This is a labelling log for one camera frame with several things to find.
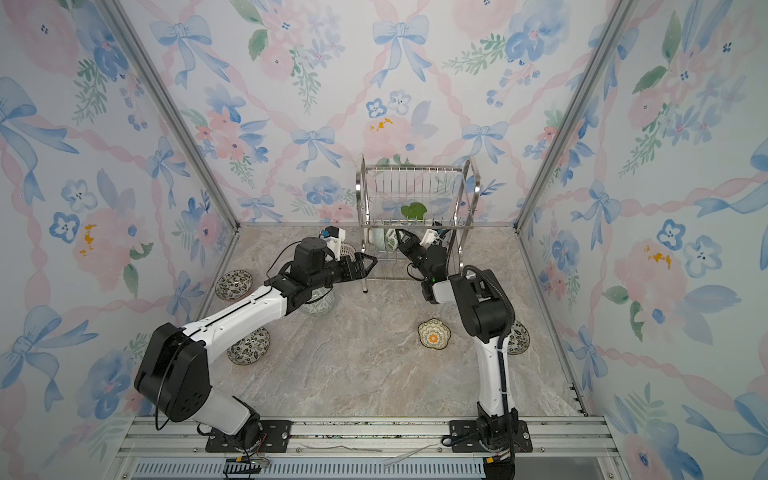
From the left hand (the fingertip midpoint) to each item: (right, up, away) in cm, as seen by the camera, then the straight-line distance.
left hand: (369, 259), depth 81 cm
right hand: (+8, +10, +14) cm, 19 cm away
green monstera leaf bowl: (+6, +6, +16) cm, 18 cm away
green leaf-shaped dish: (+13, +14, +5) cm, 19 cm away
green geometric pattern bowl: (-11, -10, -8) cm, 17 cm away
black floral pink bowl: (-47, -9, +19) cm, 52 cm away
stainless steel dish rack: (+13, +23, +32) cm, 42 cm away
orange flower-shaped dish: (+19, -23, +9) cm, 31 cm away
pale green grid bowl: (+2, +7, +22) cm, 23 cm away
